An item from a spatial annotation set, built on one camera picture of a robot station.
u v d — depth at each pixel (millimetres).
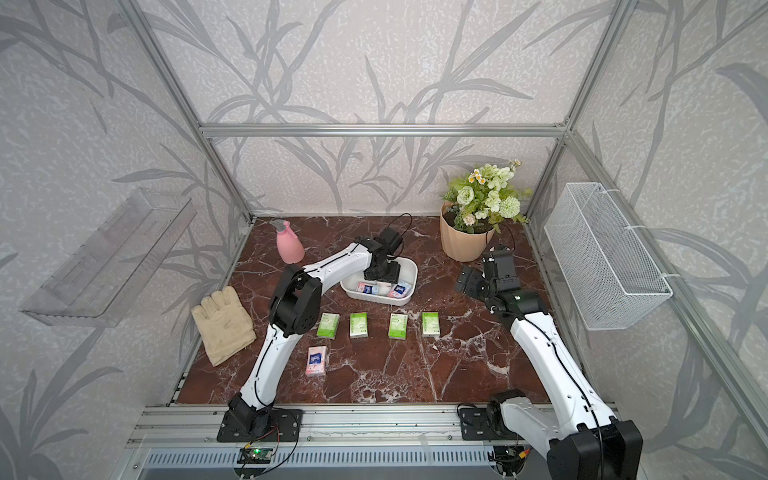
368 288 963
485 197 860
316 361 822
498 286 578
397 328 886
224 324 912
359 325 887
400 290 961
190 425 788
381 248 764
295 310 596
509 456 751
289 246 1010
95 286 648
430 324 887
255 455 707
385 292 970
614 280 588
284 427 737
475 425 734
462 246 963
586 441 370
